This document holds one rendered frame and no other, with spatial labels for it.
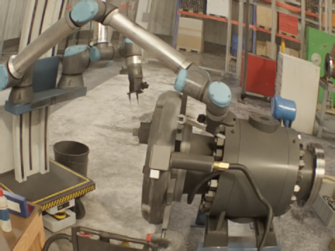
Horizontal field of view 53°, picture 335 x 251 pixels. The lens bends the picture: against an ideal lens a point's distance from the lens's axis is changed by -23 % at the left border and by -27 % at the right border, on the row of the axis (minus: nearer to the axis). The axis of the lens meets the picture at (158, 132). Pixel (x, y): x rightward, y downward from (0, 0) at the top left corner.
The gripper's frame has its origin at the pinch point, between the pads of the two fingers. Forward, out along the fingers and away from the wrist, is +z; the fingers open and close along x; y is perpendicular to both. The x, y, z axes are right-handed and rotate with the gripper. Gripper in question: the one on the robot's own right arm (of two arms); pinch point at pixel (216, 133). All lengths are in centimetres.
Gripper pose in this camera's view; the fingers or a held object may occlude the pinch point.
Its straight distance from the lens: 186.8
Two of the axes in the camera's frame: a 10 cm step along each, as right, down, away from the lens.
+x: -4.0, 8.4, -3.6
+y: -9.2, -3.7, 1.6
